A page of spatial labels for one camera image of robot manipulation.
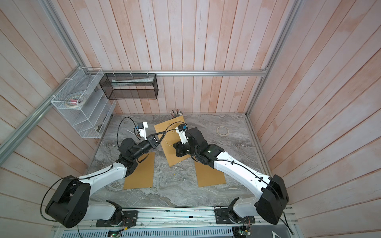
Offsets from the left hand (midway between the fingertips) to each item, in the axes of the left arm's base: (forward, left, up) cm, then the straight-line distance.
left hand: (166, 134), depth 76 cm
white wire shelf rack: (+8, +41, +4) cm, 42 cm away
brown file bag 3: (-12, -23, -26) cm, 36 cm away
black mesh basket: (+44, +31, -1) cm, 54 cm away
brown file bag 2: (-1, -2, -1) cm, 3 cm away
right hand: (-5, -4, -3) cm, 6 cm away
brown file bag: (-13, +16, -24) cm, 31 cm away
